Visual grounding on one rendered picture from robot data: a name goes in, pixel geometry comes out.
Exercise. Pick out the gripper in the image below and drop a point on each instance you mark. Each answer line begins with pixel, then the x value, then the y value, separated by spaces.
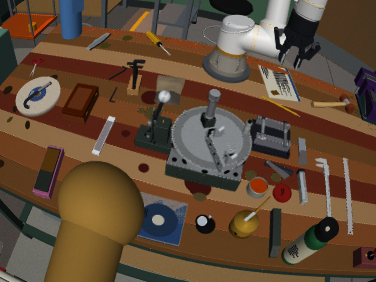
pixel 301 28

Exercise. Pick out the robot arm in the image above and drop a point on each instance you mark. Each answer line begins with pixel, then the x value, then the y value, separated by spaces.
pixel 233 36

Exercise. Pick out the grey feed knob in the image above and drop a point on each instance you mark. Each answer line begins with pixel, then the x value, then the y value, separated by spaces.
pixel 248 126

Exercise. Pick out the dark grey holder rest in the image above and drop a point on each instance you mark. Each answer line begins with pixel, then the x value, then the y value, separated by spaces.
pixel 271 140

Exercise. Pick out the grey slide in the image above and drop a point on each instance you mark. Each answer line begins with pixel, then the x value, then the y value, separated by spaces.
pixel 215 150

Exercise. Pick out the grey round indexing plate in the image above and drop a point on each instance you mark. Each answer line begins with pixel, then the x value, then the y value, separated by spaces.
pixel 190 136

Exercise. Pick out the red round cap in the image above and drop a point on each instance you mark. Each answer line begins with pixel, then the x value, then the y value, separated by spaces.
pixel 282 193

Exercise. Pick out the lever with white ball knob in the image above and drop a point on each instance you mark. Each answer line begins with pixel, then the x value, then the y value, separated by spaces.
pixel 160 106

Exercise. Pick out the dark green lever housing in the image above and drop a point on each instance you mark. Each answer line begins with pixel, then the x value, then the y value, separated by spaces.
pixel 160 138

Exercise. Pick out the dark green dresser base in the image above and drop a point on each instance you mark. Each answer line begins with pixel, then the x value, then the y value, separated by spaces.
pixel 186 173

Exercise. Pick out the beige grinding wheel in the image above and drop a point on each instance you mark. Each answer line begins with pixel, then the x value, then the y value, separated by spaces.
pixel 50 100

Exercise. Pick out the yellow pencil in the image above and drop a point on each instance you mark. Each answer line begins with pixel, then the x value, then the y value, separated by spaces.
pixel 280 106

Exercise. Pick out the wooden mallet with red heads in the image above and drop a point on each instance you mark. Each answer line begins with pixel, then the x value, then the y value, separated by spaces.
pixel 328 104

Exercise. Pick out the black oval seat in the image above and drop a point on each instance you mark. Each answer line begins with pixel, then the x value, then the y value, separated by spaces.
pixel 231 6

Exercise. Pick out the purple vise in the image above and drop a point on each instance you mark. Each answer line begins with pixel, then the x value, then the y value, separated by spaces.
pixel 366 93

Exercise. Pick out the grey block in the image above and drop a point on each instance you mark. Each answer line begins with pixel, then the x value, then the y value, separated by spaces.
pixel 302 151

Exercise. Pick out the grey wedge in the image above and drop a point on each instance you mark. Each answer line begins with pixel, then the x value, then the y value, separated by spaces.
pixel 278 169

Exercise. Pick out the tan cloth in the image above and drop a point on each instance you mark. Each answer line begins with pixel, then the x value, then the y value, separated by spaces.
pixel 175 86

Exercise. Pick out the white grey bar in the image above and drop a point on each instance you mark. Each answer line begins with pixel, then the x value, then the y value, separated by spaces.
pixel 302 186

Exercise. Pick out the white caliper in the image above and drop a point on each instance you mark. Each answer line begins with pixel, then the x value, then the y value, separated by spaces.
pixel 326 183

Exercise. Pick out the grey tin with orange paste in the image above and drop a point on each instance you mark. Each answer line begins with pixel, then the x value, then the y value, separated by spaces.
pixel 257 186

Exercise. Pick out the yellow screwdriver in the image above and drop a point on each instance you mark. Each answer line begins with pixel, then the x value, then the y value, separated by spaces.
pixel 154 37

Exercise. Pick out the white ruler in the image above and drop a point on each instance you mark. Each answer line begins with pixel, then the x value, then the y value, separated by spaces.
pixel 347 196

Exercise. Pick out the black stand on wooden block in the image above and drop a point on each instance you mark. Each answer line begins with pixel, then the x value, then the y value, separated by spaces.
pixel 134 78

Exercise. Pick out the yellow brush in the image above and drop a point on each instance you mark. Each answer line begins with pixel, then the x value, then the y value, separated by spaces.
pixel 258 210

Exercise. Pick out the black rod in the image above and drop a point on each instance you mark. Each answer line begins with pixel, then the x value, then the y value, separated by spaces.
pixel 117 74

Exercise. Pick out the dark green block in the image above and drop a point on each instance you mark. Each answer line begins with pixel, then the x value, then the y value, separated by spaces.
pixel 275 233

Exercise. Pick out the black hex key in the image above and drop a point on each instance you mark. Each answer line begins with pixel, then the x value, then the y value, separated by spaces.
pixel 114 95

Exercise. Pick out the green white spray bottle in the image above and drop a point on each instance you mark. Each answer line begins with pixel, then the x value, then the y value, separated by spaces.
pixel 306 243

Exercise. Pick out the black dial gauge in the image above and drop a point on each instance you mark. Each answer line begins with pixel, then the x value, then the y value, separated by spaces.
pixel 205 225

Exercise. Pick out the white dressing stick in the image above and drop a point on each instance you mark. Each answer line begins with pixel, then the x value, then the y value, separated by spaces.
pixel 104 135

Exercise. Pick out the blue square disc sleeve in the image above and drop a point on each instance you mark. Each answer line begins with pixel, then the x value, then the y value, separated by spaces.
pixel 170 230

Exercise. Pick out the maroon box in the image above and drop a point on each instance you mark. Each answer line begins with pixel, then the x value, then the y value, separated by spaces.
pixel 363 258

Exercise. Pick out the brown box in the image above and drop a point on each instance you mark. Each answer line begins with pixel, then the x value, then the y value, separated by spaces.
pixel 80 101

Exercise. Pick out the blue cylinder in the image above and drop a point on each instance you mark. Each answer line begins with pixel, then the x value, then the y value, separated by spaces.
pixel 70 18

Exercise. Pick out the red scissors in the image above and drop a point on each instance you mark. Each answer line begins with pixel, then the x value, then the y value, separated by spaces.
pixel 36 65

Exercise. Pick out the dark blue hook wrench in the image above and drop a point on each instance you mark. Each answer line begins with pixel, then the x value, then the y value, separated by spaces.
pixel 33 95

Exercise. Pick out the orange table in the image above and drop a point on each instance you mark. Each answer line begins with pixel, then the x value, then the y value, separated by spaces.
pixel 23 23

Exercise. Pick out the pink-edged sharpening stone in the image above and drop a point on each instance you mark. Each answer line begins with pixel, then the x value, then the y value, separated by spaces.
pixel 48 173

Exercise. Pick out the teal cabinet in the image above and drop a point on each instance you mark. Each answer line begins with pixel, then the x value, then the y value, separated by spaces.
pixel 6 56

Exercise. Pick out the grey post on dark block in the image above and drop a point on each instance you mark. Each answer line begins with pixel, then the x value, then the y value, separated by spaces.
pixel 211 106

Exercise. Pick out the grey metal frame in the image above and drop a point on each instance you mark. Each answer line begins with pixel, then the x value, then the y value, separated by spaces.
pixel 156 16

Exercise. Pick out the large tan mushroom-shaped post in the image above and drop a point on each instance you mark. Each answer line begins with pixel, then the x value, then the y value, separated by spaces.
pixel 96 213

